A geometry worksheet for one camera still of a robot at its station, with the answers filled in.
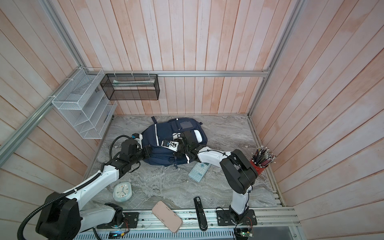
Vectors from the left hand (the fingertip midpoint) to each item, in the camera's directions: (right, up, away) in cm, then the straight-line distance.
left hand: (152, 150), depth 85 cm
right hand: (+10, +3, +4) cm, 11 cm away
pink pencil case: (+10, -30, -12) cm, 34 cm away
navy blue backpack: (-1, +10, +8) cm, 12 cm away
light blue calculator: (+27, -13, +3) cm, 30 cm away
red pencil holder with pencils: (+62, -4, -4) cm, 62 cm away
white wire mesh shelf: (-32, +20, -8) cm, 38 cm away
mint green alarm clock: (-15, -22, -5) cm, 27 cm away
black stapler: (+28, -31, -16) cm, 45 cm away
